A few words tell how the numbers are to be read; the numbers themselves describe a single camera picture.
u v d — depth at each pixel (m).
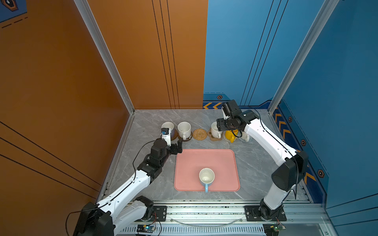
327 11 0.71
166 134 0.68
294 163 0.44
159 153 0.60
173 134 1.02
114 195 0.45
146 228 0.71
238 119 0.57
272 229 0.70
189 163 0.90
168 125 0.99
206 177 0.85
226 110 0.65
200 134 1.05
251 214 0.72
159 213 0.73
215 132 0.96
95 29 0.76
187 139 1.00
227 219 0.72
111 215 0.41
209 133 1.03
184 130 1.02
